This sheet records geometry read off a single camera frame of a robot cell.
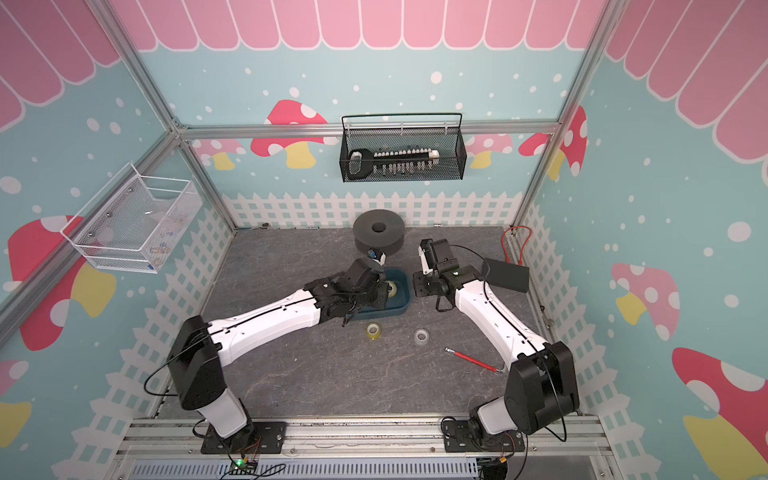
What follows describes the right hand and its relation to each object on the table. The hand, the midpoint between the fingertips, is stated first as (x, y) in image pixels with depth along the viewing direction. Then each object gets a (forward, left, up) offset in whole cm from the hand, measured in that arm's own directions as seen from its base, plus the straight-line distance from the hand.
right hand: (422, 280), depth 86 cm
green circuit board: (-42, +47, -19) cm, 66 cm away
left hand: (-4, +11, +1) cm, 12 cm away
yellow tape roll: (-9, +15, -15) cm, 23 cm away
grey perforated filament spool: (+31, +13, -10) cm, 35 cm away
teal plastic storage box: (-2, +7, -10) cm, 12 cm away
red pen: (-18, -15, -17) cm, 28 cm away
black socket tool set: (+30, +17, +20) cm, 40 cm away
